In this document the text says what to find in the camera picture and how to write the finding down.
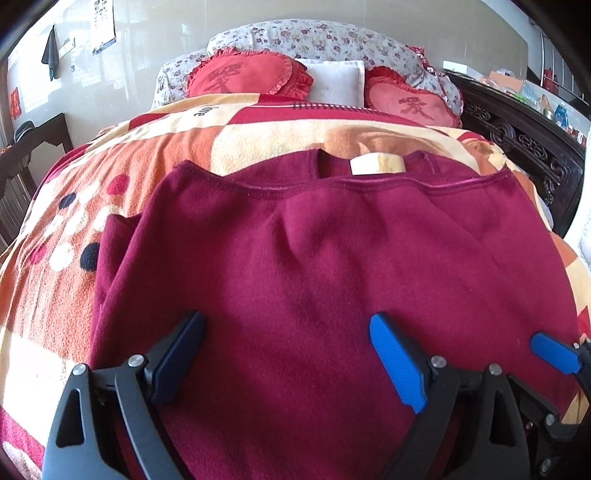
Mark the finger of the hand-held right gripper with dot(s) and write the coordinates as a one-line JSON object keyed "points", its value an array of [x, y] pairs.
{"points": [[554, 353], [549, 424]]}

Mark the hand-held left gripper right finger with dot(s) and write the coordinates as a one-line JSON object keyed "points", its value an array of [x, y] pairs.
{"points": [[399, 364]]}

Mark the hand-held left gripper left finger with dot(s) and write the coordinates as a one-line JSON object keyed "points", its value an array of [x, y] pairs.
{"points": [[173, 364]]}

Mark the maroon fleece sweater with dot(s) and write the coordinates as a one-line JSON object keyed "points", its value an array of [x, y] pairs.
{"points": [[314, 267]]}

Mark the white ornate chair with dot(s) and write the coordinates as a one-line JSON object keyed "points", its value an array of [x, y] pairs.
{"points": [[581, 235]]}

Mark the dark carved wooden cabinet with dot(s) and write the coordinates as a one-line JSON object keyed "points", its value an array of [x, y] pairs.
{"points": [[521, 143]]}

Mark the orange red printed blanket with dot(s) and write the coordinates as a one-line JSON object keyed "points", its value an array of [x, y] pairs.
{"points": [[92, 166]]}

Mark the dark wooden desk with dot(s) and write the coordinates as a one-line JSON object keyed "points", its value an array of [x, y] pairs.
{"points": [[32, 161]]}

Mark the red heart pillow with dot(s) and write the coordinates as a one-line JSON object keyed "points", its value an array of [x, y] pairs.
{"points": [[411, 106], [244, 74]]}

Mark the black hat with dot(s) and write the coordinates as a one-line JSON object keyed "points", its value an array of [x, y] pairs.
{"points": [[24, 131]]}

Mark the white pillow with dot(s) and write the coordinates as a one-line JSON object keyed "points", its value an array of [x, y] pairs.
{"points": [[334, 81]]}

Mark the dark hanging towel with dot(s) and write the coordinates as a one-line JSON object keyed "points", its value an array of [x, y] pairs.
{"points": [[51, 53]]}

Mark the red wall paper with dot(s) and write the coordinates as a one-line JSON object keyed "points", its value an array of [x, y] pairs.
{"points": [[15, 104]]}

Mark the wall calendar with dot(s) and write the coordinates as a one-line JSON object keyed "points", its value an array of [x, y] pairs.
{"points": [[104, 25]]}

